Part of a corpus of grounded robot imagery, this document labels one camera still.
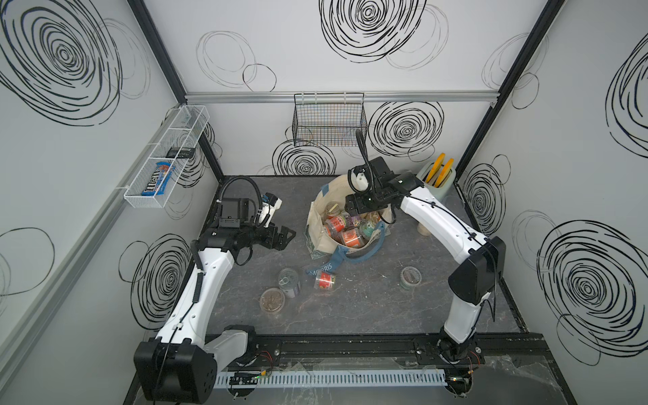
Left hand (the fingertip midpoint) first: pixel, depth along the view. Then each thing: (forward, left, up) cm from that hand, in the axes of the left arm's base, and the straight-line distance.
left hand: (280, 228), depth 77 cm
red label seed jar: (-10, -14, -16) cm, 23 cm away
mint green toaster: (+23, -59, -6) cm, 63 cm away
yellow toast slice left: (+30, -55, +1) cm, 63 cm away
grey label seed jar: (-11, -2, -14) cm, 18 cm away
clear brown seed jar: (-16, +2, -16) cm, 23 cm away
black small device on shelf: (+18, +32, +14) cm, 39 cm away
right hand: (+10, -24, +1) cm, 26 cm away
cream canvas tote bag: (+20, -17, -4) cm, 26 cm away
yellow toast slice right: (+26, -57, 0) cm, 63 cm away
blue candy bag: (+6, +35, +14) cm, 38 cm away
